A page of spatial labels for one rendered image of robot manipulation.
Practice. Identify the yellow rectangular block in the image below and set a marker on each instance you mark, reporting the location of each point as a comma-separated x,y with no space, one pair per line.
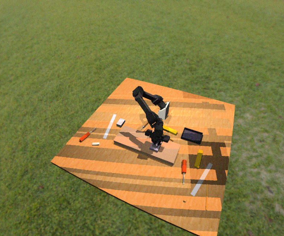
169,130
198,158

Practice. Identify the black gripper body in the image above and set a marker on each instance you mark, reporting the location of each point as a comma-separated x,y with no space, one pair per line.
165,138

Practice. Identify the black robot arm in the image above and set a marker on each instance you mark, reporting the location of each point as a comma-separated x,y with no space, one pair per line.
152,117

